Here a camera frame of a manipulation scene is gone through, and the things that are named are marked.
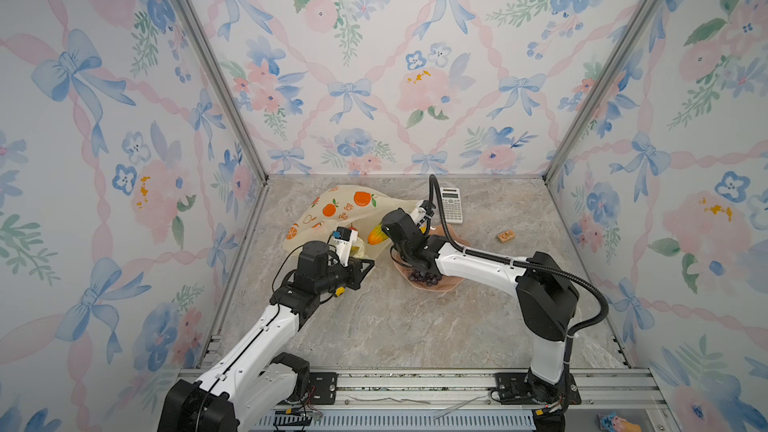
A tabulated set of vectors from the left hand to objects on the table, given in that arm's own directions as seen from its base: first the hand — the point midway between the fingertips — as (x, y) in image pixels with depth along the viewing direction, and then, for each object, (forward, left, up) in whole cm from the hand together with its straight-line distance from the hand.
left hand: (374, 261), depth 78 cm
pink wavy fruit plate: (+1, -21, -14) cm, 25 cm away
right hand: (+15, -3, 0) cm, 15 cm away
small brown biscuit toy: (+19, -44, -16) cm, 51 cm away
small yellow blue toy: (-2, +10, -14) cm, 18 cm away
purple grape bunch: (0, -14, -10) cm, 17 cm away
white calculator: (+32, -27, -15) cm, 45 cm away
